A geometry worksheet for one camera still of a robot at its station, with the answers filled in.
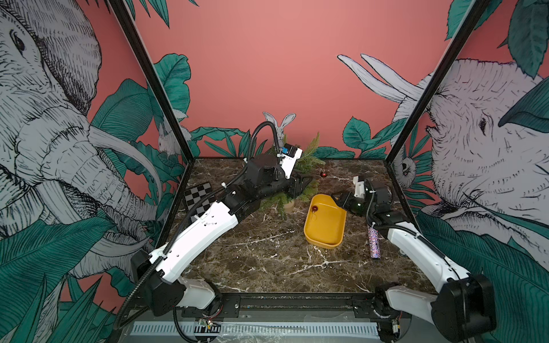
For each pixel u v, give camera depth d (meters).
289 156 0.56
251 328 0.70
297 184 0.56
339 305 0.76
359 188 0.73
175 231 0.43
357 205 0.70
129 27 0.73
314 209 0.98
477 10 0.69
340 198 0.76
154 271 0.38
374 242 0.87
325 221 0.95
